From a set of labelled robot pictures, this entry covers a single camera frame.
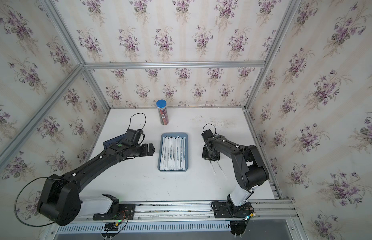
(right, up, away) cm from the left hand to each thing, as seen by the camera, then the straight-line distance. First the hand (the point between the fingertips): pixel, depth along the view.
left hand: (150, 150), depth 86 cm
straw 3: (+9, -7, +5) cm, 13 cm away
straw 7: (+16, -3, +7) cm, 18 cm away
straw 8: (+18, -3, +8) cm, 21 cm away
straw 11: (+43, -13, 0) cm, 45 cm away
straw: (+6, -5, +6) cm, 10 cm away
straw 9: (+20, -3, +8) cm, 22 cm away
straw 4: (+11, -2, +8) cm, 14 cm away
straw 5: (+13, -11, +2) cm, 17 cm away
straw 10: (+38, -13, 0) cm, 40 cm away
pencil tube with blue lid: (+5, +28, +12) cm, 31 cm away
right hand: (+36, -6, +7) cm, 37 cm away
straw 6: (+14, -4, +8) cm, 17 cm away
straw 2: (+8, -3, +7) cm, 11 cm away
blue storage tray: (+13, +8, +16) cm, 22 cm away
